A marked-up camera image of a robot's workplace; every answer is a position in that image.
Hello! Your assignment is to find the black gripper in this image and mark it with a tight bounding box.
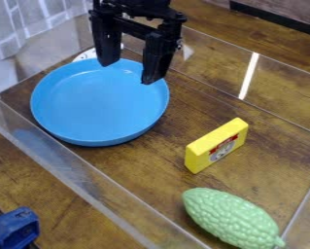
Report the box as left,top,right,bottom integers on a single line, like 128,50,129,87
89,0,188,85

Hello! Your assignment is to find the yellow toy butter box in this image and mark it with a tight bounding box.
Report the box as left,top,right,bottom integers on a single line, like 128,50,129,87
185,118,249,174

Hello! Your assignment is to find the white toy object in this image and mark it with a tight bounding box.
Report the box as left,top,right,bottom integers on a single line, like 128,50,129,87
75,42,122,67

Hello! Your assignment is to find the blue round plate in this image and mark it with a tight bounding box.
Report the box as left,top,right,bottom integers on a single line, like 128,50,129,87
30,59,170,147

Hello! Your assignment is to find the green toy bitter gourd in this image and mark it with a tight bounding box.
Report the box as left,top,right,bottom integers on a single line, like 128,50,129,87
182,188,287,249

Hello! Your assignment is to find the blue clamp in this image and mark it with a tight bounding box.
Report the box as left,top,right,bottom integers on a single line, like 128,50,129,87
0,207,41,249

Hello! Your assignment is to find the clear acrylic enclosure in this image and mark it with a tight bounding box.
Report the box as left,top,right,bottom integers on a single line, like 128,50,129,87
0,3,310,249

